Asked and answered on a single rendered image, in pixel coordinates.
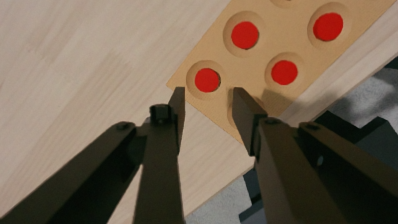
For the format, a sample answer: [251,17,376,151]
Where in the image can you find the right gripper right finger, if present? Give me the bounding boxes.
[232,87,398,224]

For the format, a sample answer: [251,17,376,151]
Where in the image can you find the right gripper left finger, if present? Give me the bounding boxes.
[0,87,186,224]

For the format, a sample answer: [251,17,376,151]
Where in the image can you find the red disc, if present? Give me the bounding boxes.
[271,60,298,85]
[313,13,343,40]
[231,21,258,49]
[195,68,219,93]

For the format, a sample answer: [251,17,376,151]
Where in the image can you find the tan counting tray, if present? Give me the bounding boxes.
[166,0,397,145]

